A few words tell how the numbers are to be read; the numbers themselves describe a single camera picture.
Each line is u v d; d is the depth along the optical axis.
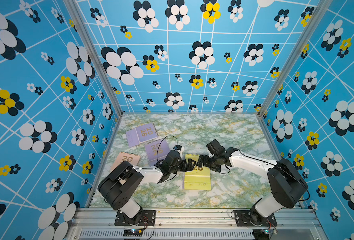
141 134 1.05
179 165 0.77
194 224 0.72
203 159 0.79
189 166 0.79
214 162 0.74
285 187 0.43
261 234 0.69
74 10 0.69
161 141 1.08
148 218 0.73
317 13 0.70
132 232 0.72
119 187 0.45
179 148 0.83
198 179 0.84
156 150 0.99
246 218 0.72
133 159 0.94
